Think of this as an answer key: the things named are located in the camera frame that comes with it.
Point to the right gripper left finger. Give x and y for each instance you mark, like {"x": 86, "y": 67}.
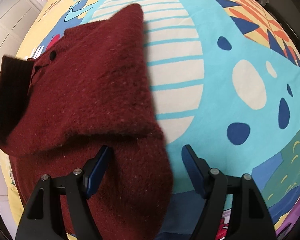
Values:
{"x": 52, "y": 198}

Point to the yellow dinosaur bedspread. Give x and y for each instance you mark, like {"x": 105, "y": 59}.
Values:
{"x": 225, "y": 83}

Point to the dark red knit sweater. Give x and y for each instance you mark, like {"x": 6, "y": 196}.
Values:
{"x": 90, "y": 89}

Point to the white wardrobe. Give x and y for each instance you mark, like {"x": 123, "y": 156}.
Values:
{"x": 16, "y": 18}

